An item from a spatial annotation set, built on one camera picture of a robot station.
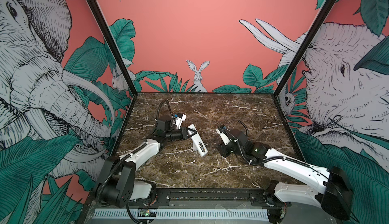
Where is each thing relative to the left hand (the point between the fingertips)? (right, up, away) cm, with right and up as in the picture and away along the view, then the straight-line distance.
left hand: (196, 132), depth 80 cm
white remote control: (+1, -7, 0) cm, 7 cm away
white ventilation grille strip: (-5, -37, -10) cm, 39 cm away
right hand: (+10, -6, -2) cm, 12 cm away
